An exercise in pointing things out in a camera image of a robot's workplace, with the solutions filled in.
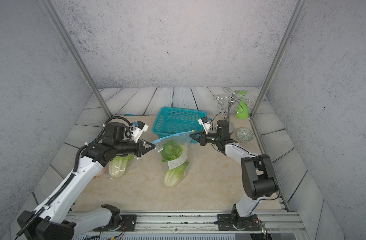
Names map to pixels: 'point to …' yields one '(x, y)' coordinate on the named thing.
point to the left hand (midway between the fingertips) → (155, 146)
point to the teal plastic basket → (170, 121)
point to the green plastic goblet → (241, 108)
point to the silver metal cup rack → (216, 126)
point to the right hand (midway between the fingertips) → (192, 135)
